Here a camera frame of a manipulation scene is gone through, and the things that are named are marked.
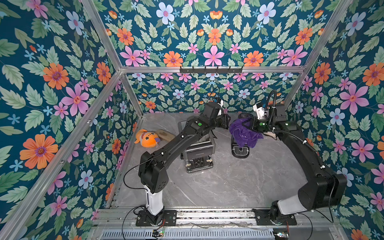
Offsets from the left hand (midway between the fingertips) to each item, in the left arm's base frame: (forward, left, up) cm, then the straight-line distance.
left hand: (230, 116), depth 77 cm
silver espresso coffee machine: (-17, +18, -8) cm, 26 cm away
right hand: (-1, -9, -3) cm, 10 cm away
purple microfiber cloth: (-9, -6, -5) cm, 12 cm away
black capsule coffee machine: (-5, -8, -28) cm, 30 cm away
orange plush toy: (+4, +49, -21) cm, 54 cm away
